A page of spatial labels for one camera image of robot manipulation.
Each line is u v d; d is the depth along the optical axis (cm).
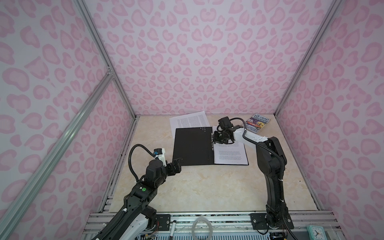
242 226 72
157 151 69
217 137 91
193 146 104
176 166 72
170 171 70
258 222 73
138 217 58
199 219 78
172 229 71
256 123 111
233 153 98
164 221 73
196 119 117
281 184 60
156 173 59
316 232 69
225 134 78
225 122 82
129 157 56
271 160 56
